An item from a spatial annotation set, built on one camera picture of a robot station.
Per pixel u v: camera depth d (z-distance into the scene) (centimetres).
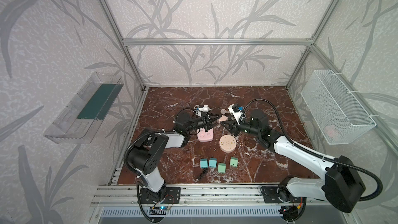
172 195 73
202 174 80
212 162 83
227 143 89
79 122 64
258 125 60
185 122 68
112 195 75
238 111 66
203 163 83
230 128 71
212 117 76
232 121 70
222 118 76
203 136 91
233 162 83
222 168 81
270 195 74
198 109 83
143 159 47
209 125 74
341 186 41
